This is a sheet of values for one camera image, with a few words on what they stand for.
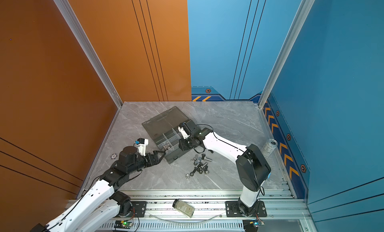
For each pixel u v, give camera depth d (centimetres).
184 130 70
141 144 72
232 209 72
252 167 47
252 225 70
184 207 71
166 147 94
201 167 86
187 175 83
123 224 71
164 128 109
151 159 69
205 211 73
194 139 64
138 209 74
